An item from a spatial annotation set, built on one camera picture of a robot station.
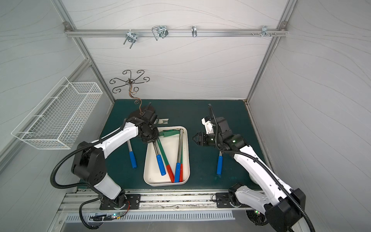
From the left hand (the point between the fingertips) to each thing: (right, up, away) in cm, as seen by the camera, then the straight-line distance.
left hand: (158, 138), depth 87 cm
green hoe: (+2, +2, +8) cm, 8 cm away
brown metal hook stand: (-19, +35, +1) cm, 39 cm away
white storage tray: (-3, -21, -4) cm, 22 cm away
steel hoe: (+13, -13, -4) cm, 19 cm away
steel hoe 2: (+3, -10, -11) cm, 15 cm away
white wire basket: (-45, +12, -18) cm, 50 cm away
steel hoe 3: (-17, -11, +1) cm, 20 cm away
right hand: (+23, +3, -13) cm, 26 cm away
